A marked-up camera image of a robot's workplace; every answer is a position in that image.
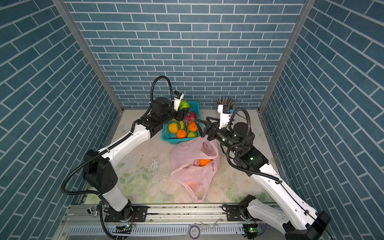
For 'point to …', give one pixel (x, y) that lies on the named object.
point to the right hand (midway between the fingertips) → (198, 118)
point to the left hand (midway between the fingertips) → (184, 105)
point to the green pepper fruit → (192, 134)
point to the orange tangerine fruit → (181, 133)
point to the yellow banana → (182, 124)
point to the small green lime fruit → (183, 104)
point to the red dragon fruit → (191, 118)
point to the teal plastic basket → (171, 138)
